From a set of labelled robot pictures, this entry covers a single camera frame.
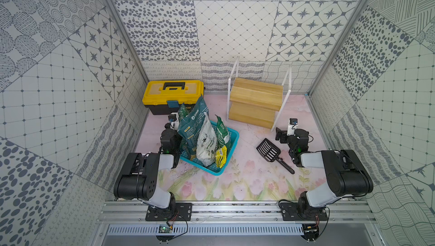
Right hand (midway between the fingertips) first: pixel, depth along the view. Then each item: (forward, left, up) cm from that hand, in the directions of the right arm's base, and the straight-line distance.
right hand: (285, 129), depth 95 cm
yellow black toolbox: (+15, +71, +11) cm, 74 cm away
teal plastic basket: (-19, +53, +5) cm, 57 cm away
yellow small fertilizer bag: (-19, +36, +5) cm, 41 cm away
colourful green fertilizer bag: (-1, +56, +16) cm, 58 cm away
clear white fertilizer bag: (-15, +43, +9) cm, 47 cm away
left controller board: (-47, +60, -7) cm, 77 cm away
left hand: (0, +57, +10) cm, 58 cm away
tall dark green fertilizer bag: (-14, +50, +23) cm, 57 cm away
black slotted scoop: (-11, +9, -6) cm, 15 cm away
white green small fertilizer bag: (-9, +36, +9) cm, 38 cm away
